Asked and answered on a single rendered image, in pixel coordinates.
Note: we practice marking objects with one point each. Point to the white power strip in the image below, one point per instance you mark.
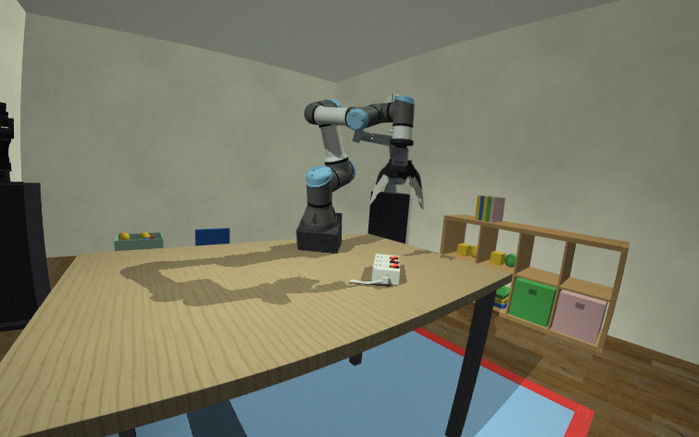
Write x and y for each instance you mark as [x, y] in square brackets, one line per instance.
[381, 268]

